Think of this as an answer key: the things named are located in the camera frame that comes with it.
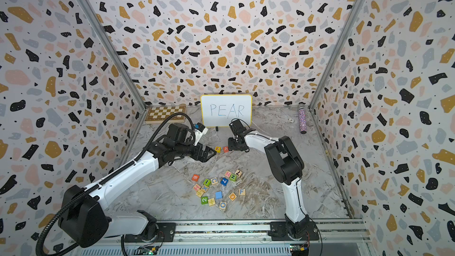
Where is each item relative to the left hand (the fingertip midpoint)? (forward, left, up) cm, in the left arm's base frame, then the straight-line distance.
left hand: (210, 148), depth 80 cm
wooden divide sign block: (-14, +6, -17) cm, 23 cm away
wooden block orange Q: (-16, -9, -18) cm, 25 cm away
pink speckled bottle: (+31, -54, -16) cm, 64 cm away
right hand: (+12, -10, -17) cm, 23 cm away
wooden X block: (-12, +4, -17) cm, 21 cm away
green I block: (-9, +3, -17) cm, 19 cm away
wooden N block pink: (-5, -7, -17) cm, 19 cm away
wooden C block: (-8, 0, -17) cm, 19 cm away
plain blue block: (-15, -3, -18) cm, 23 cm away
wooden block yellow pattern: (-18, 0, -17) cm, 25 cm away
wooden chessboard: (+36, +38, -15) cm, 54 cm away
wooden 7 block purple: (-4, -12, -17) cm, 21 cm away
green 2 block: (-17, +3, -17) cm, 25 cm away
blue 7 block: (-9, -5, -17) cm, 20 cm away
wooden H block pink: (-11, +8, -17) cm, 22 cm away
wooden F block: (-14, -14, -17) cm, 26 cm away
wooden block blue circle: (-20, -5, -17) cm, 27 cm away
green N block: (-7, -10, -16) cm, 20 cm away
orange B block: (-6, +9, -18) cm, 21 cm away
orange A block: (+10, -6, -17) cm, 21 cm away
